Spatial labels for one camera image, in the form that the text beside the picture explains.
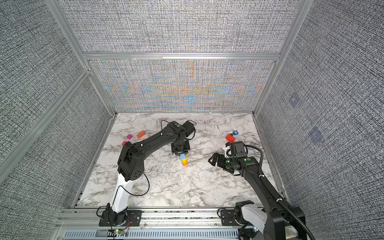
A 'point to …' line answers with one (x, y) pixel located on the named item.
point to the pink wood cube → (124, 143)
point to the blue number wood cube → (235, 132)
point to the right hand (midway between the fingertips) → (215, 162)
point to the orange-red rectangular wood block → (141, 134)
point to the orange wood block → (185, 164)
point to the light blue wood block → (182, 156)
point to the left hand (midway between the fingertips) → (186, 154)
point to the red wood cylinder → (230, 138)
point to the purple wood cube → (129, 136)
